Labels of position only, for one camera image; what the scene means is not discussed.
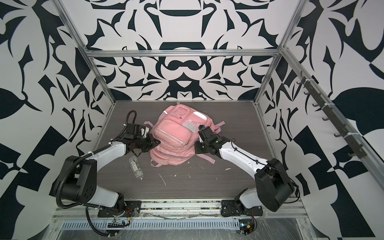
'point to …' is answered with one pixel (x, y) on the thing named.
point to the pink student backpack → (177, 128)
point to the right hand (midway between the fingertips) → (197, 145)
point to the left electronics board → (117, 223)
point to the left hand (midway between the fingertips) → (160, 139)
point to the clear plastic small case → (136, 167)
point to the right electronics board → (246, 226)
